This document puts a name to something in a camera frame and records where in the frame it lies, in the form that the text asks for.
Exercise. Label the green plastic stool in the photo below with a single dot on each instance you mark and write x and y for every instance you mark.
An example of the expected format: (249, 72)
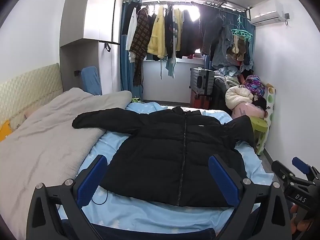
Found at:
(260, 127)

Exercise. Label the white hanging jacket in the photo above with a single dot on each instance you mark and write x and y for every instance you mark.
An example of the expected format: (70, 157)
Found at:
(130, 35)

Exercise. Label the blue covered chair back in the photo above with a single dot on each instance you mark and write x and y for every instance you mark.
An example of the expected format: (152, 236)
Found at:
(91, 80)

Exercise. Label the blue curtain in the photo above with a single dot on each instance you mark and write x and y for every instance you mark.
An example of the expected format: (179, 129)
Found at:
(123, 67)

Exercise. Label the pile of clothes and bags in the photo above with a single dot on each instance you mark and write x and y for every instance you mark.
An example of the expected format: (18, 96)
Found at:
(220, 95)

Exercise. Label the pink clothing bundle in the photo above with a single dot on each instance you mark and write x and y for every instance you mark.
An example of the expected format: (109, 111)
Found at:
(246, 110)

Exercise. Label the hanging socks bunch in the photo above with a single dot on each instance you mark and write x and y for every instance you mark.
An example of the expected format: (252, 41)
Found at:
(240, 48)

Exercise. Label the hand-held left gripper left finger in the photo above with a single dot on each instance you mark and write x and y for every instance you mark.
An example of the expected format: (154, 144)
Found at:
(91, 183)

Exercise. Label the white green striped garment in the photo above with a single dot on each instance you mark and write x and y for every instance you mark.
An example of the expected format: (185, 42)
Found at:
(177, 30)

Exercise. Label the black hanging jacket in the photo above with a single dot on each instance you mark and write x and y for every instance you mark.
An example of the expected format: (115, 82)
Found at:
(169, 30)

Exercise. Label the person's right hand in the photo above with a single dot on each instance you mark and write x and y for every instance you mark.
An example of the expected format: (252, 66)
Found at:
(303, 226)

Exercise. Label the cream fleece bundle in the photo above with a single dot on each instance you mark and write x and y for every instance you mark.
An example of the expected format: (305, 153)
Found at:
(238, 96)

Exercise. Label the silver suitcase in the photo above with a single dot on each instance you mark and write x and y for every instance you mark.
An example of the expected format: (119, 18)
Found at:
(201, 81)

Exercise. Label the yellow flat object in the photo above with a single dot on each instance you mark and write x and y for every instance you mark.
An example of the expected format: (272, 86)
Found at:
(4, 131)

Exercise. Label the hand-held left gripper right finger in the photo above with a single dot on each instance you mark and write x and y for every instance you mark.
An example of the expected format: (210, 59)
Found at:
(224, 181)

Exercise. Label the light blue bed sheet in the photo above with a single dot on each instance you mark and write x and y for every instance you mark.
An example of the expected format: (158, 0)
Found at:
(150, 213)

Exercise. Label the light teal hanging garment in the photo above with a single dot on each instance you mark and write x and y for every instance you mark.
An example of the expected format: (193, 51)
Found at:
(170, 67)

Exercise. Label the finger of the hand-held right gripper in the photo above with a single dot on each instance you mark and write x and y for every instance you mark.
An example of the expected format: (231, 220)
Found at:
(301, 165)
(282, 170)

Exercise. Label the row of hanging clothes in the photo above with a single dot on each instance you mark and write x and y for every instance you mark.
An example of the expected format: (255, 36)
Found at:
(250, 28)

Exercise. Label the cream padded headboard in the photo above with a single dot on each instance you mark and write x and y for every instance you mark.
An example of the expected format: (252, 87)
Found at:
(27, 87)

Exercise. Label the yellow fleece jacket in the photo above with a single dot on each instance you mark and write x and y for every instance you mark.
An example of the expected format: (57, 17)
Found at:
(157, 35)

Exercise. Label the purple floral cloth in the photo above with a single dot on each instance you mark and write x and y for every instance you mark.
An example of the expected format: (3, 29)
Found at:
(255, 85)

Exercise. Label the teal clip hanger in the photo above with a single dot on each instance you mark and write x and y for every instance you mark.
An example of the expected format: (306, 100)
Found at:
(241, 32)

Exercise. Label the white air conditioner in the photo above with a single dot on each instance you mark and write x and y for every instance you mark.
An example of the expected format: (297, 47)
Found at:
(266, 11)

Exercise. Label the red suitcase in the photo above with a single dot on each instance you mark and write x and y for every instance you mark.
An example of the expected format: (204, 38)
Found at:
(200, 102)

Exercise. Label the black hanging coat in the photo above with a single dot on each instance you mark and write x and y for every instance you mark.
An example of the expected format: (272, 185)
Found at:
(190, 35)

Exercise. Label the polka dot board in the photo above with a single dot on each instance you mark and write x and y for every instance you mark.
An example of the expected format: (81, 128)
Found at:
(270, 105)

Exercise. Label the grey blanket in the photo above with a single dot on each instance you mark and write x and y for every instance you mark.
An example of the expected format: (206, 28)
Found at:
(45, 142)

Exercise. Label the hanging denim garment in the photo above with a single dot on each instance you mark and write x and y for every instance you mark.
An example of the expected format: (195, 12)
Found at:
(221, 50)

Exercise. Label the dark grey hanging coat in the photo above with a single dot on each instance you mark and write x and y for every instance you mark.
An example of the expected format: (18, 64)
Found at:
(210, 30)

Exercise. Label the black puffer jacket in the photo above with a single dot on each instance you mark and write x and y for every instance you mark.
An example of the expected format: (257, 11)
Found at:
(162, 155)

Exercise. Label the white wardrobe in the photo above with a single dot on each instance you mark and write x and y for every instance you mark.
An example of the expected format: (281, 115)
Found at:
(87, 17)

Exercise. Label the small wall device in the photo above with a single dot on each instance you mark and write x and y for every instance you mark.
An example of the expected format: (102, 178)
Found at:
(287, 16)

